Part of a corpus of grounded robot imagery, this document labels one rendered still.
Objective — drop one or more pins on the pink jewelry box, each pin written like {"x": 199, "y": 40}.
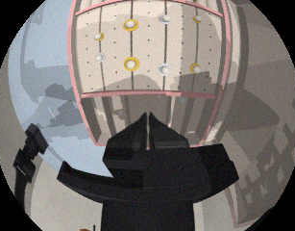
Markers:
{"x": 268, "y": 96}

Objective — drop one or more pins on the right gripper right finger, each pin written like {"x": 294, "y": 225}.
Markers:
{"x": 164, "y": 137}

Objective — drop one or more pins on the beige jewelry tray with pink rim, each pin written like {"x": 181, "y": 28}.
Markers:
{"x": 181, "y": 42}

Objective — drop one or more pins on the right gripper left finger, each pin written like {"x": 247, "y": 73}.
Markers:
{"x": 132, "y": 136}

